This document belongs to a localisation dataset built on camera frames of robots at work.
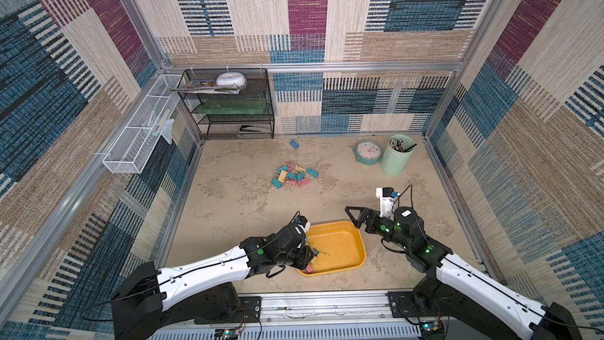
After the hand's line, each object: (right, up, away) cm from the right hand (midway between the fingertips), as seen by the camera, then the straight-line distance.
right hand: (352, 208), depth 77 cm
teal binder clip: (-11, +10, +28) cm, 32 cm away
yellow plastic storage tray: (-4, -16, +10) cm, 19 cm away
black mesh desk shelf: (-50, +41, +32) cm, 72 cm away
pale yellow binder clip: (-25, +9, +25) cm, 37 cm away
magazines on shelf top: (-52, +44, +14) cm, 70 cm away
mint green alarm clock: (+14, +19, +34) cm, 42 cm away
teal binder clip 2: (-28, +5, +25) cm, 38 cm away
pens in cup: (+22, +21, +17) cm, 35 cm away
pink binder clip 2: (-14, -20, +2) cm, 25 cm away
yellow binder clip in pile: (-18, +11, +26) cm, 33 cm away
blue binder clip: (-21, +23, +39) cm, 50 cm away
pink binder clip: (-16, +6, +25) cm, 31 cm away
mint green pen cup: (+22, +18, +18) cm, 34 cm away
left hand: (-13, -15, 0) cm, 20 cm away
